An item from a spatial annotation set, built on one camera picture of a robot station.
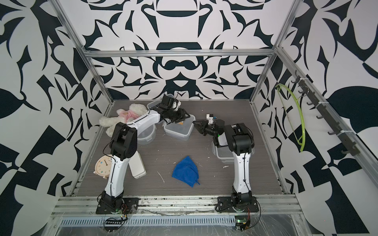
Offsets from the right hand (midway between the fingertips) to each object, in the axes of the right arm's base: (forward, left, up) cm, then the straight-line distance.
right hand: (193, 122), depth 98 cm
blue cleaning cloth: (-30, +4, -4) cm, 30 cm away
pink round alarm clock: (-27, +52, -5) cm, 59 cm away
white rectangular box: (-28, +31, -1) cm, 42 cm away
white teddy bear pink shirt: (+4, +46, +2) cm, 47 cm away
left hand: (+3, +3, +3) cm, 6 cm away
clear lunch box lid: (-17, -19, -10) cm, 27 cm away
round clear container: (-11, +28, +2) cm, 30 cm away
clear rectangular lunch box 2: (+16, +27, +2) cm, 32 cm away
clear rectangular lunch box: (-2, +8, -6) cm, 11 cm away
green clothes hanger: (-15, -49, +26) cm, 57 cm away
